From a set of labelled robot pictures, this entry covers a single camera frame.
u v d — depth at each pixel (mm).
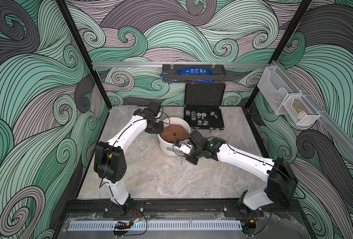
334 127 570
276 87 777
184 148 698
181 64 947
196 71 923
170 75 905
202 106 1180
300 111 656
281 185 412
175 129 931
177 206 760
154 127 734
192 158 701
